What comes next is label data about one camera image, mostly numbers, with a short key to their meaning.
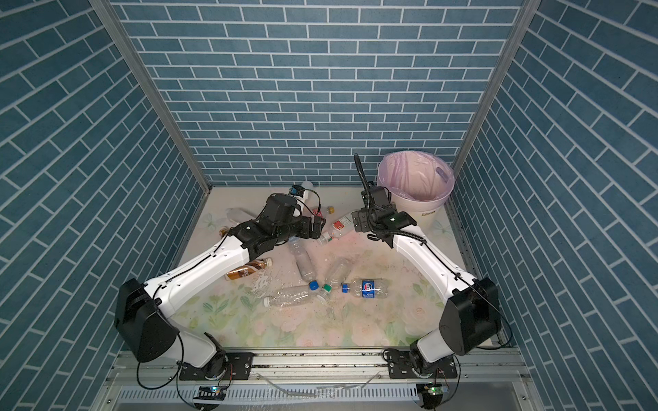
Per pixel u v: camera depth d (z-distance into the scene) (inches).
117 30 29.0
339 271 36.8
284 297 33.2
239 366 29.0
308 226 27.5
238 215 42.6
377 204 24.4
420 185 39.6
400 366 28.8
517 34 29.7
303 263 36.5
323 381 28.8
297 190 27.0
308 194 28.4
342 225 39.4
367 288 33.2
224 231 39.8
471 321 16.8
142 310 15.8
